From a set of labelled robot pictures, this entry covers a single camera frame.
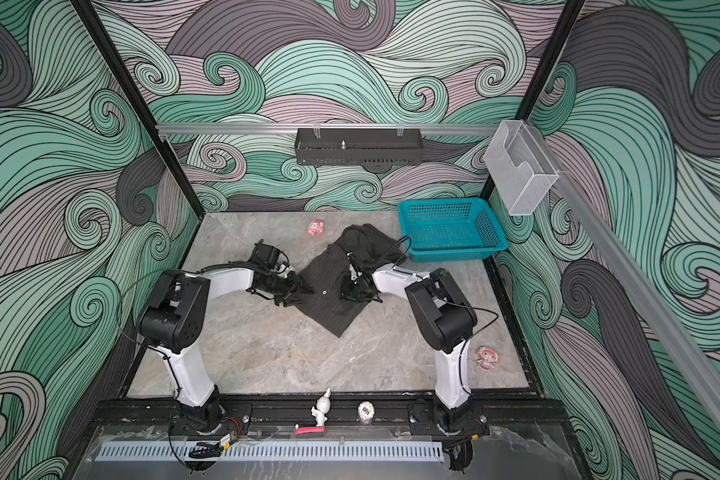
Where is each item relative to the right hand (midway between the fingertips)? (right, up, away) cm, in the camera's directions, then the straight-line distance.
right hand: (342, 297), depth 96 cm
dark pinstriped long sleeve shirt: (-7, +7, +2) cm, 10 cm away
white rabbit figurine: (-5, -23, -24) cm, 34 cm away
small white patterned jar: (+7, -22, -26) cm, 35 cm away
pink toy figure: (-11, +24, +17) cm, 31 cm away
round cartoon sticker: (+40, -13, -15) cm, 45 cm away
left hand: (-10, +2, -3) cm, 10 cm away
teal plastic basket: (+38, +23, +8) cm, 45 cm away
